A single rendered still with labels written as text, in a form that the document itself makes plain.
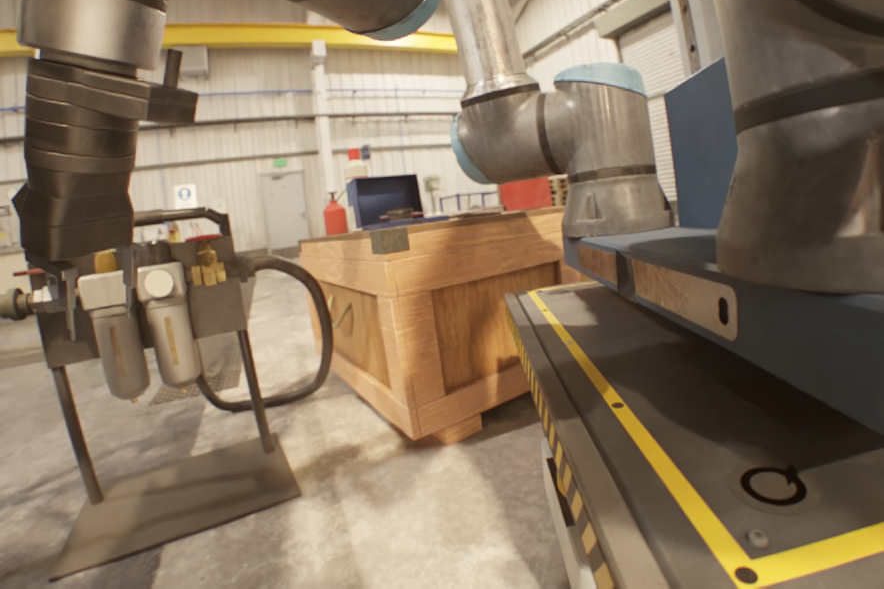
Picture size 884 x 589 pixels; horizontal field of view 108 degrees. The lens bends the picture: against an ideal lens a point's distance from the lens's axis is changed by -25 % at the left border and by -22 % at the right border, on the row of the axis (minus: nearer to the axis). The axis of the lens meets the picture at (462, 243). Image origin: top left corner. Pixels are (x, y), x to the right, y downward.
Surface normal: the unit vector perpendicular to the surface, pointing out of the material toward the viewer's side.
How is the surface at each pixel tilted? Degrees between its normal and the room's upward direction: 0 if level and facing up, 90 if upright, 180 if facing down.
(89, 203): 110
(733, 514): 0
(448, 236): 90
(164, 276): 90
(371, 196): 84
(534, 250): 90
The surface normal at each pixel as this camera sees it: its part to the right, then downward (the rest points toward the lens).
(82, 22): 0.54, 0.35
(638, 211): -0.01, -0.28
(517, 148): -0.45, 0.43
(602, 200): -0.54, -0.22
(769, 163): -0.97, -0.22
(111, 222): 0.95, 0.29
